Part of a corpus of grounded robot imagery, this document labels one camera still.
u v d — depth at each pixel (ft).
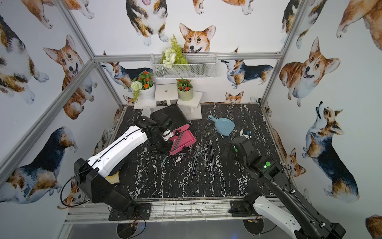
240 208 2.45
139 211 2.40
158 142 2.06
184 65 2.75
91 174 1.35
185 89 3.12
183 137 3.04
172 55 2.56
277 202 1.51
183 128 2.89
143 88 3.08
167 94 3.23
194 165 2.95
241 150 1.73
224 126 3.58
